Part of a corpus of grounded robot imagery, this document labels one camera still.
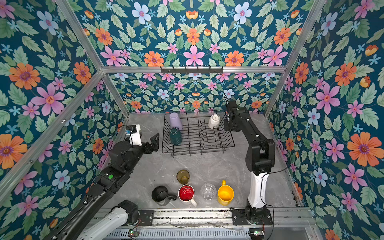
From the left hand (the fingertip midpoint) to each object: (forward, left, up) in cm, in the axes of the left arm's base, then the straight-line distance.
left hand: (151, 130), depth 68 cm
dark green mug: (+14, -7, -24) cm, 28 cm away
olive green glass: (-10, -11, -31) cm, 35 cm away
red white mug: (-21, -13, -32) cm, 40 cm away
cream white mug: (+21, -33, -21) cm, 44 cm away
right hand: (+15, -43, -20) cm, 49 cm away
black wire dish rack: (+22, -15, -31) cm, 41 cm away
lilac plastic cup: (+25, -6, -22) cm, 34 cm away
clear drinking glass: (-20, -26, -33) cm, 47 cm away
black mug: (-20, +1, -32) cm, 37 cm away
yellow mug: (-22, -35, -31) cm, 52 cm away
